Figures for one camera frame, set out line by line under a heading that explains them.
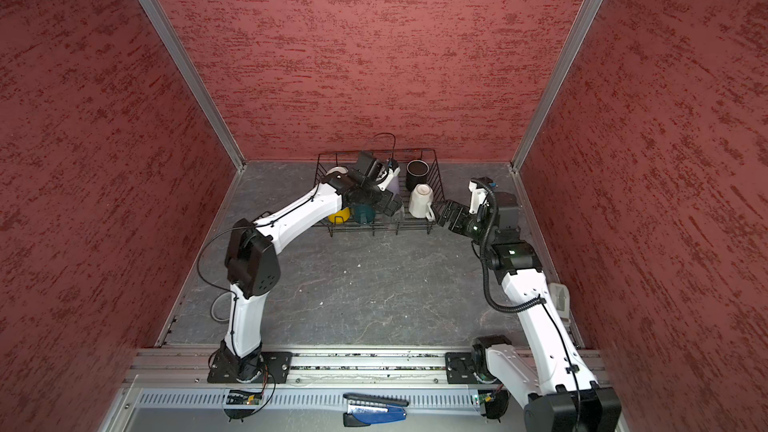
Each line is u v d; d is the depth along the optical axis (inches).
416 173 40.7
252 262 20.1
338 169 41.8
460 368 29.0
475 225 24.9
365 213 37.5
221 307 33.4
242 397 28.5
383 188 31.3
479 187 25.9
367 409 26.3
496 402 28.0
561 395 14.9
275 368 29.2
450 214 25.7
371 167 27.6
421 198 37.2
